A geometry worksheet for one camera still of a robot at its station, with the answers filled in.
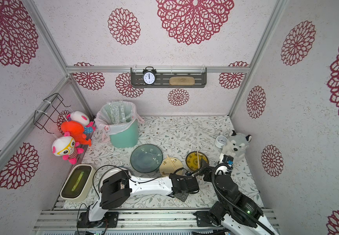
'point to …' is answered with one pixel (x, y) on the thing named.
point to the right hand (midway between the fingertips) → (207, 160)
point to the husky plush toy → (237, 146)
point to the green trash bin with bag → (118, 121)
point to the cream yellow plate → (169, 165)
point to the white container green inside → (78, 184)
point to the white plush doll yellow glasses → (66, 146)
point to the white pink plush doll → (81, 117)
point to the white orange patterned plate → (109, 173)
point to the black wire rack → (48, 106)
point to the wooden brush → (181, 81)
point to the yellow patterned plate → (191, 160)
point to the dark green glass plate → (146, 158)
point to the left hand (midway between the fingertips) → (180, 193)
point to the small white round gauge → (220, 141)
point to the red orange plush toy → (76, 130)
